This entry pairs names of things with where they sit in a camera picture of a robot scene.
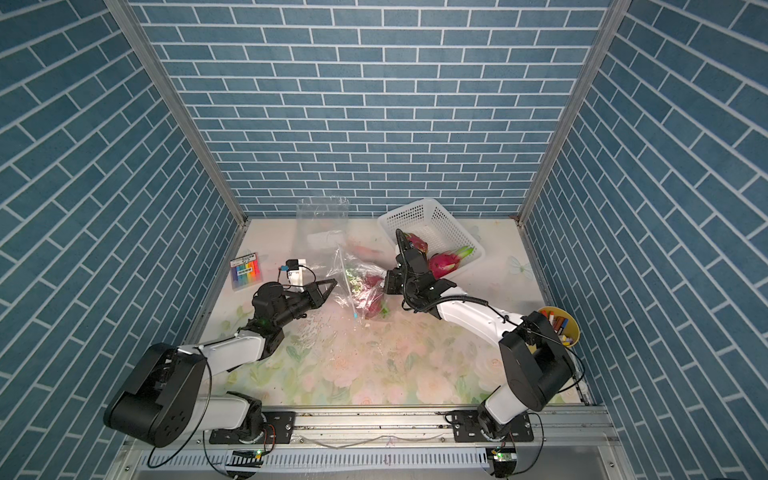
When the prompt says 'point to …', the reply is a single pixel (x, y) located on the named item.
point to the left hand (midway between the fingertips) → (342, 285)
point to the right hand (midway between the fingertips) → (389, 277)
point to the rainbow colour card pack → (245, 271)
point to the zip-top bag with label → (320, 229)
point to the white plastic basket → (441, 231)
